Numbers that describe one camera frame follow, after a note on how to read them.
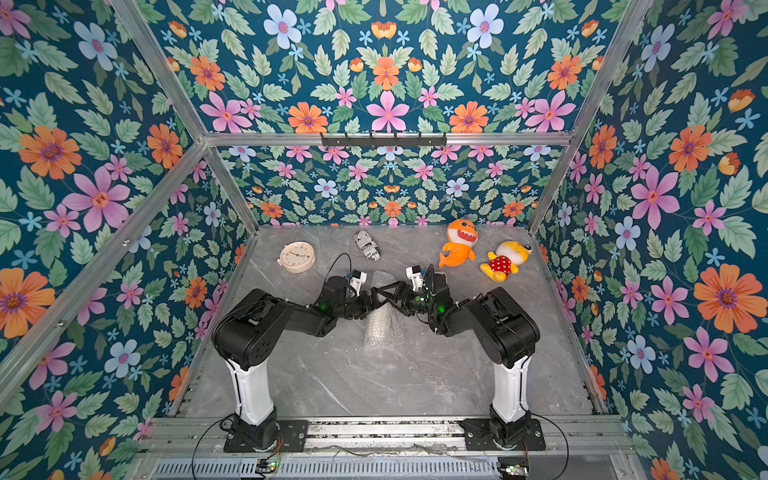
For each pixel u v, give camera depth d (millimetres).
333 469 766
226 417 740
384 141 923
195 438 749
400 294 821
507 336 523
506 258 1037
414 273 888
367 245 1108
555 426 676
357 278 907
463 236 1075
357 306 859
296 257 1077
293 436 737
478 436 733
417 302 823
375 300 858
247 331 521
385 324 878
